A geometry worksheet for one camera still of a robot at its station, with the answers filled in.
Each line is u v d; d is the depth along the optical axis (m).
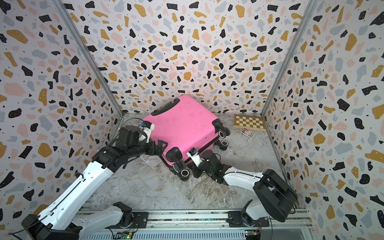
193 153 0.73
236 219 0.74
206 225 0.73
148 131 0.65
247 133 1.09
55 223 0.37
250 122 1.13
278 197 0.43
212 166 0.66
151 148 0.63
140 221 0.73
